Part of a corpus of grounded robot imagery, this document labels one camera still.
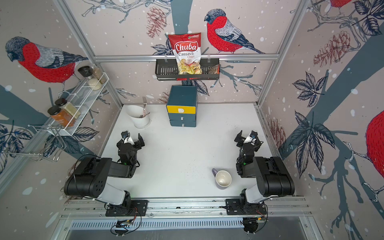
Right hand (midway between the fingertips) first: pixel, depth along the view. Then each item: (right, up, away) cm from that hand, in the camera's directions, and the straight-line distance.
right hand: (248, 132), depth 89 cm
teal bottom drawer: (-41, +4, +14) cm, 44 cm away
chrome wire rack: (-100, -1, -23) cm, 102 cm away
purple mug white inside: (-17, -25, -7) cm, 31 cm away
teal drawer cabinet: (-41, +17, +1) cm, 44 cm away
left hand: (-71, 0, +1) cm, 71 cm away
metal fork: (-69, +18, +15) cm, 73 cm away
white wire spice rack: (-93, +18, -9) cm, 96 cm away
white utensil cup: (-75, +13, +12) cm, 77 cm away
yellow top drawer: (-41, +14, +3) cm, 44 cm away
